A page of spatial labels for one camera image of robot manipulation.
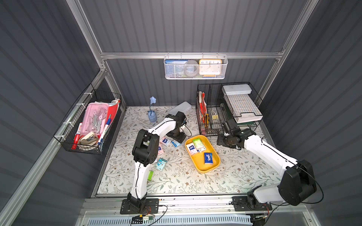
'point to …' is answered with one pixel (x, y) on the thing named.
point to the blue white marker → (108, 122)
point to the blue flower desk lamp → (152, 116)
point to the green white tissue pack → (199, 145)
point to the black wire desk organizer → (217, 103)
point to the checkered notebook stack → (241, 103)
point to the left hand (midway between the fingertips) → (177, 138)
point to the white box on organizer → (237, 89)
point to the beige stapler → (89, 140)
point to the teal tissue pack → (160, 164)
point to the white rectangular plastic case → (183, 107)
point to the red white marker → (77, 137)
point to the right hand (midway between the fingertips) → (223, 140)
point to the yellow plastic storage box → (198, 159)
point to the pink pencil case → (96, 113)
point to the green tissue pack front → (151, 173)
